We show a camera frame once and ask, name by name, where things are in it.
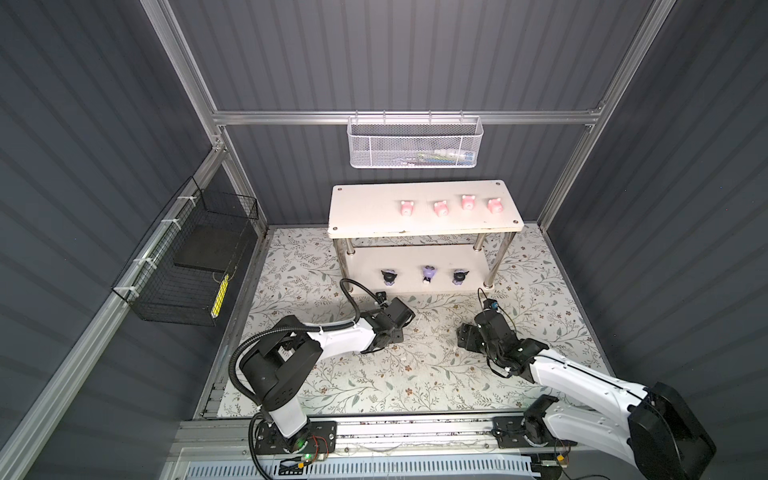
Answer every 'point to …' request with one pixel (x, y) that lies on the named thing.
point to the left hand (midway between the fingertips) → (394, 331)
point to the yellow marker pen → (215, 312)
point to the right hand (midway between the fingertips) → (470, 334)
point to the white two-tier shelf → (422, 236)
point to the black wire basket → (178, 273)
